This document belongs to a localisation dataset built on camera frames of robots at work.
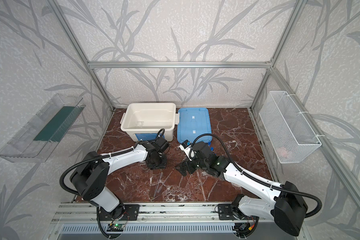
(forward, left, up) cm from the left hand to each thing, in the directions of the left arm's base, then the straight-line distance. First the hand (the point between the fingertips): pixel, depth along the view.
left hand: (166, 163), depth 87 cm
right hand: (-2, -10, +12) cm, 16 cm away
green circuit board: (-31, +22, -4) cm, 38 cm away
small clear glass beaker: (+31, +23, -2) cm, 39 cm away
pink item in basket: (-1, -60, +19) cm, 63 cm away
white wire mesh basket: (-1, -56, +32) cm, 65 cm away
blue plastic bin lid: (+33, -17, -4) cm, 38 cm away
